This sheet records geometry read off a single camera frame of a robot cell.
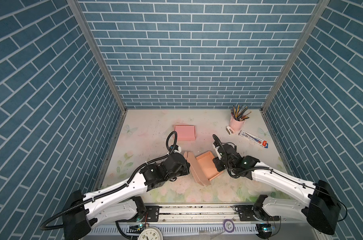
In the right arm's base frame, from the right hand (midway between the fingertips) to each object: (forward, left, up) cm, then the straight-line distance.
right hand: (214, 157), depth 83 cm
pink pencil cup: (+29, -17, -6) cm, 35 cm away
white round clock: (-36, +28, -6) cm, 46 cm away
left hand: (-8, +12, +5) cm, 15 cm away
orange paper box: (-1, +6, -11) cm, 12 cm away
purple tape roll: (-30, -7, -11) cm, 33 cm away
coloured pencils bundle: (+36, -18, +1) cm, 40 cm away
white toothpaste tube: (+19, -33, -10) cm, 40 cm away
